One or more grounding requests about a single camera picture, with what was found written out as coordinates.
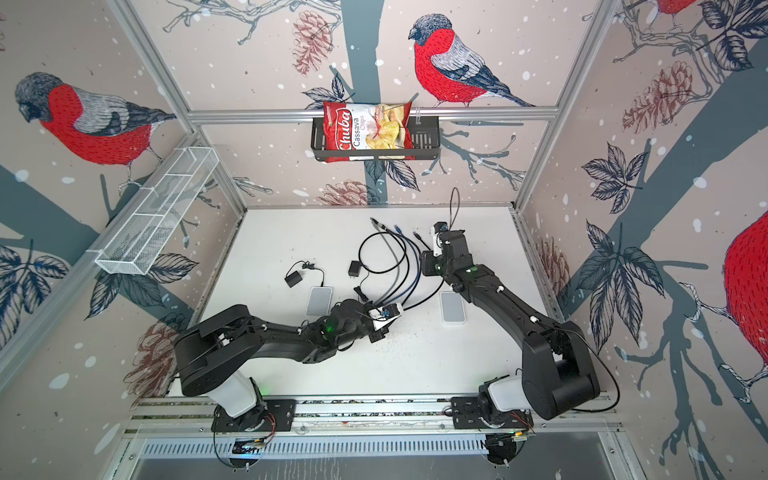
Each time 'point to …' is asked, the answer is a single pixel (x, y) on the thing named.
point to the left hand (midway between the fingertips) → (396, 312)
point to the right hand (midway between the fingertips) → (420, 260)
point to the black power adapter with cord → (294, 278)
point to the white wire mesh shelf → (136, 243)
